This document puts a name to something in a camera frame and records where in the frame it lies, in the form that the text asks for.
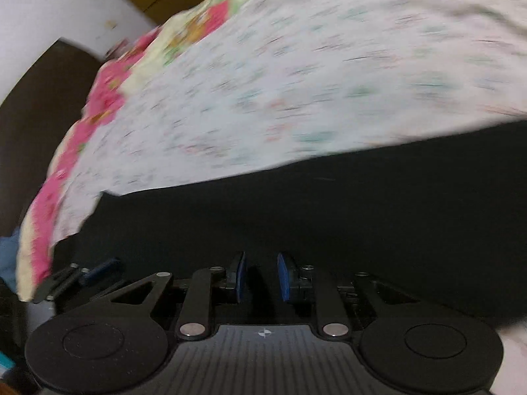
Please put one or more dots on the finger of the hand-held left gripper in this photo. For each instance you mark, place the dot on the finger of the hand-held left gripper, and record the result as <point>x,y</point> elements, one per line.
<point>101,270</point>
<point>55,284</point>

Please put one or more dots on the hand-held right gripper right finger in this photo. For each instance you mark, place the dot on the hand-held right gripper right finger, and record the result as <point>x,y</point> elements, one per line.
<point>283,277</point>

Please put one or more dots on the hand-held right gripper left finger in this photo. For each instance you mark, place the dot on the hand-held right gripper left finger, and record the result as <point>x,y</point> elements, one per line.
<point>242,277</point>

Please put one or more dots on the black pants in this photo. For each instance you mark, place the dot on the black pants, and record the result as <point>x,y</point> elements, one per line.
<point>329,222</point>

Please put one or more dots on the blue cloth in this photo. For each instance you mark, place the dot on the blue cloth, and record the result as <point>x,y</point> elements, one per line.
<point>8,255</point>

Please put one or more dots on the dark brown headboard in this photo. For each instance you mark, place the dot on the dark brown headboard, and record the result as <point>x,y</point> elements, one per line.
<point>37,131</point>

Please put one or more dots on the pink strawberry printed blanket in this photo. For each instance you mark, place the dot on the pink strawberry printed blanket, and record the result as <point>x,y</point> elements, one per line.
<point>94,103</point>

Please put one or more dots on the white floral bed sheet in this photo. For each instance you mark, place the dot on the white floral bed sheet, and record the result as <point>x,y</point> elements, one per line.
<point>288,82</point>

